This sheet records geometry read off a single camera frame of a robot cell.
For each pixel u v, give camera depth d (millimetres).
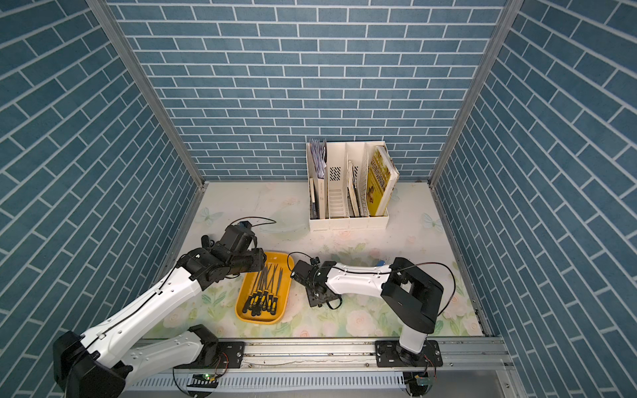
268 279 889
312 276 666
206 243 954
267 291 854
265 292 845
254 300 823
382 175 929
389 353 735
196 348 608
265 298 831
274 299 833
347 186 918
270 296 845
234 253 580
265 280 886
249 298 844
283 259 961
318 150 912
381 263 897
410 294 469
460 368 725
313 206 913
